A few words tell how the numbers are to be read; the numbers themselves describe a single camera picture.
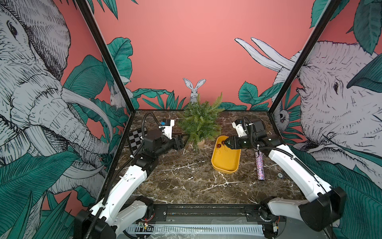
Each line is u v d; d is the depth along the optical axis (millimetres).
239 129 706
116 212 417
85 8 699
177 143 638
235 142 674
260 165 880
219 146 976
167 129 647
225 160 940
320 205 378
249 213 743
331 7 689
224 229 701
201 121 687
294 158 471
